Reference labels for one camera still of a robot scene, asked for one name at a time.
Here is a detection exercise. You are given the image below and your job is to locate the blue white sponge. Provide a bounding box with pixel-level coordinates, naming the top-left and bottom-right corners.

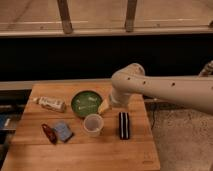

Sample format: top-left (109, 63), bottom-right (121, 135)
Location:
top-left (54, 121), bottom-right (73, 142)

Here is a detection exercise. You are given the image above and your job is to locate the right wooden post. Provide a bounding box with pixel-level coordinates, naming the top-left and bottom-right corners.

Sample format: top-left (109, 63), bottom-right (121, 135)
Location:
top-left (124, 0), bottom-right (137, 32)

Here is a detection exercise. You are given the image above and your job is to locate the black white striped eraser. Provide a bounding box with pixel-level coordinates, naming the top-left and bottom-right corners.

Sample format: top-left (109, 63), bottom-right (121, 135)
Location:
top-left (119, 112), bottom-right (130, 140)

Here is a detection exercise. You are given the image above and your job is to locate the left wooden post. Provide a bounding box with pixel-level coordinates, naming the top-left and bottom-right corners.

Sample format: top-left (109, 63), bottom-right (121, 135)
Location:
top-left (57, 0), bottom-right (73, 34)

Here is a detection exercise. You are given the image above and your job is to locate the wooden post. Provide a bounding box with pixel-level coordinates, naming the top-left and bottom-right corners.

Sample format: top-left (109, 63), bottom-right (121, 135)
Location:
top-left (124, 0), bottom-right (137, 32)
top-left (57, 0), bottom-right (73, 34)

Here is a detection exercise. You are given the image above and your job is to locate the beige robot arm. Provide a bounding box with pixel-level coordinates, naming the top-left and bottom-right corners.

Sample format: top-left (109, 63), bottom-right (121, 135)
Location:
top-left (98, 60), bottom-right (213, 115)

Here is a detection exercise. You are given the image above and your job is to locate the dark red chili pepper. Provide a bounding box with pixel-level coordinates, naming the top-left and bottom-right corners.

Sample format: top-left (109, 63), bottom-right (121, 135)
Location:
top-left (42, 124), bottom-right (57, 144)

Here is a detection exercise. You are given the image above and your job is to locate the metal rail beam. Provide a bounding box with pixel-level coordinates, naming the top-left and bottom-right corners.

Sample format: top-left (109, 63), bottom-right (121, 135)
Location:
top-left (0, 78), bottom-right (113, 92)

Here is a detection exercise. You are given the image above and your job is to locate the translucent plastic cup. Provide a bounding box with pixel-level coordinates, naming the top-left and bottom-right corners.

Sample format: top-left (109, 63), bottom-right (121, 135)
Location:
top-left (83, 114), bottom-right (104, 137)

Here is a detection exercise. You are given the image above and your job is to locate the green round plate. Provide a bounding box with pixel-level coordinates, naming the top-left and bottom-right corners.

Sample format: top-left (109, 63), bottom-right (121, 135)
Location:
top-left (71, 90), bottom-right (102, 118)

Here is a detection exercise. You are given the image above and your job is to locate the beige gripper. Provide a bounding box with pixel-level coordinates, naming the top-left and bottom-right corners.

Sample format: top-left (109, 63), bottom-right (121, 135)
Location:
top-left (98, 90), bottom-right (131, 114)

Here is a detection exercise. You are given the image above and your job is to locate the grey corrugated hose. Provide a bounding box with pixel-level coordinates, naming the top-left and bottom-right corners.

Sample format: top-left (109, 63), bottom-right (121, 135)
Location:
top-left (199, 60), bottom-right (213, 78)

